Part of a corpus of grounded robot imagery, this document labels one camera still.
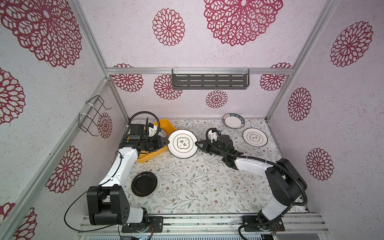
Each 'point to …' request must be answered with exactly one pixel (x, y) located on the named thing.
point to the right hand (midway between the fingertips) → (195, 141)
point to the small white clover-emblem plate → (255, 137)
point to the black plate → (144, 183)
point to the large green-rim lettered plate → (162, 133)
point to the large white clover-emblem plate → (182, 143)
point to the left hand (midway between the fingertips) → (167, 145)
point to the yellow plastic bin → (168, 126)
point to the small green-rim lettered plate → (233, 121)
